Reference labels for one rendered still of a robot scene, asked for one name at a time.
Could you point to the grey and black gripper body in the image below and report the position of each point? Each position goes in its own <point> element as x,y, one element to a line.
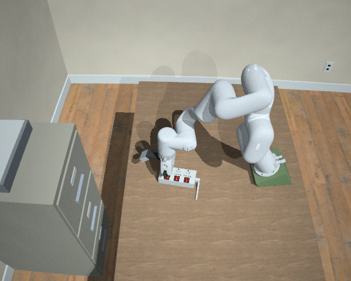
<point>168,166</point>

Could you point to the white power strip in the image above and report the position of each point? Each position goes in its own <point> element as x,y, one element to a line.
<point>181,177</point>

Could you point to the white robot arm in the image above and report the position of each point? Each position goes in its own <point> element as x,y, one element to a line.
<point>221,101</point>

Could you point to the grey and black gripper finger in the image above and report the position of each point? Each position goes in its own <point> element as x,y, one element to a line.
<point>165,174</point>

